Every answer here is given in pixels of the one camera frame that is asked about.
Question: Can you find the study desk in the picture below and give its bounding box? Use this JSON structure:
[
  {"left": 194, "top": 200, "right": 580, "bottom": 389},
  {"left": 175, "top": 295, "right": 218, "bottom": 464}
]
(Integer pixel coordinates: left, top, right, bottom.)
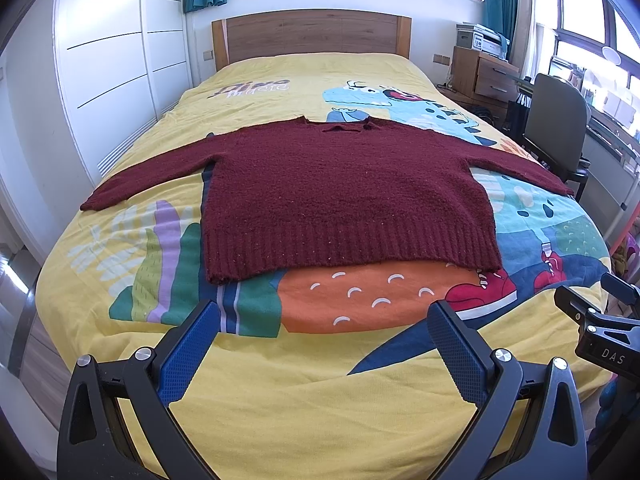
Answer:
[{"left": 515, "top": 78, "right": 639, "bottom": 223}]

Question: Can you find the yellow dinosaur bedspread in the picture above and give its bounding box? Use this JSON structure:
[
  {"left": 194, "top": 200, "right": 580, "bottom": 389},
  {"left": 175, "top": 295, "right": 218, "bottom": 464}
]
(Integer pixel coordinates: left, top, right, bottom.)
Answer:
[{"left": 34, "top": 52, "right": 613, "bottom": 480}]

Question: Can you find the wooden drawer cabinet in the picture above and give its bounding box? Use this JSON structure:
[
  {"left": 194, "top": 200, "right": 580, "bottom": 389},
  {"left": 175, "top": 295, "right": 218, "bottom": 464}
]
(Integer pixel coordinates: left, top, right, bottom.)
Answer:
[{"left": 451, "top": 47, "right": 520, "bottom": 103}]

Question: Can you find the white printer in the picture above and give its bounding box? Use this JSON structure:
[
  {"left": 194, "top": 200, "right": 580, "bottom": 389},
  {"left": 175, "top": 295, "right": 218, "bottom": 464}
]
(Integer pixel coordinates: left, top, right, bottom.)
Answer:
[{"left": 457, "top": 23, "right": 510, "bottom": 61}]

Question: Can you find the wooden headboard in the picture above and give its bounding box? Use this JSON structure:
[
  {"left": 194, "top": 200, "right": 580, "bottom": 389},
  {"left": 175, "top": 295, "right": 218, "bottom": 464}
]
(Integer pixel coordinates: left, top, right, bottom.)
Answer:
[{"left": 212, "top": 9, "right": 412, "bottom": 70}]

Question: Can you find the white desk lamp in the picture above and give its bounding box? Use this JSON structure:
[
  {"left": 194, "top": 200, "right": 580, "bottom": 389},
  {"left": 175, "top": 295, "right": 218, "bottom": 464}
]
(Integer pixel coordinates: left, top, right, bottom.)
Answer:
[{"left": 601, "top": 46, "right": 622, "bottom": 66}]

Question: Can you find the white wardrobe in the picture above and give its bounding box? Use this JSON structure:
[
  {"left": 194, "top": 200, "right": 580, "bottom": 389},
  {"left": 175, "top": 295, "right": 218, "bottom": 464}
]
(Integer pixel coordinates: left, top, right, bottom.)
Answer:
[{"left": 53, "top": 0, "right": 192, "bottom": 182}]

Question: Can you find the grey desk chair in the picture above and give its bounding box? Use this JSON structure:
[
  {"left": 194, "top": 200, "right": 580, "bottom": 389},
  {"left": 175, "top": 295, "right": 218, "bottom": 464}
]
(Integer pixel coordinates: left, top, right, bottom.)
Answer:
[{"left": 519, "top": 72, "right": 592, "bottom": 202}]

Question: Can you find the dark red knit sweater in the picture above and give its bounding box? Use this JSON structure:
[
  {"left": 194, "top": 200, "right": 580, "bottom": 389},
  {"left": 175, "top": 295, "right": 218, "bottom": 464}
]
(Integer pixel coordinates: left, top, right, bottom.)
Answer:
[{"left": 85, "top": 117, "right": 568, "bottom": 284}]

